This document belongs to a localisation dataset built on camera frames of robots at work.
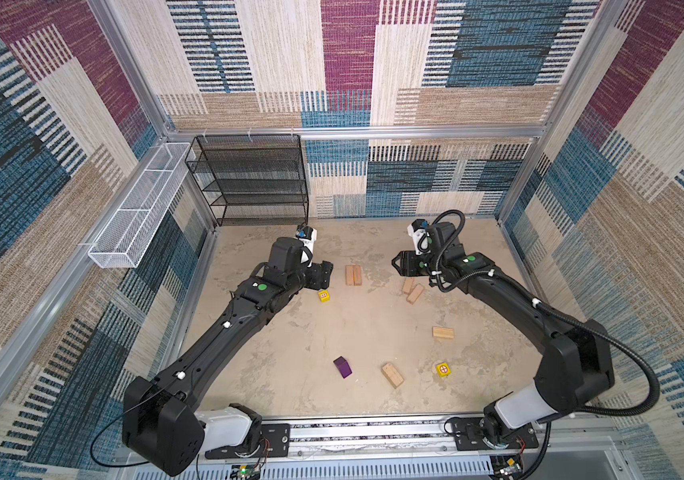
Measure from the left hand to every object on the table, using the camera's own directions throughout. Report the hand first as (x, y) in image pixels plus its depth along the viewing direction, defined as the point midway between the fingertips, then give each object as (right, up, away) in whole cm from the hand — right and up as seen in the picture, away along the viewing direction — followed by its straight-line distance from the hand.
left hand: (321, 259), depth 79 cm
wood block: (+8, -6, +26) cm, 27 cm away
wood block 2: (+10, -6, +24) cm, 27 cm away
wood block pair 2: (+29, -12, +20) cm, 37 cm away
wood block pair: (+27, -9, +23) cm, 36 cm away
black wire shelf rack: (-27, +28, +30) cm, 49 cm away
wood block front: (+19, -31, +2) cm, 36 cm away
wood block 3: (+36, -22, +12) cm, 44 cm away
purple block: (+5, -30, +4) cm, 30 cm away
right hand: (+22, -2, +6) cm, 23 cm away
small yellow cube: (0, -12, +18) cm, 22 cm away
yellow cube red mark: (+33, -30, +4) cm, 45 cm away
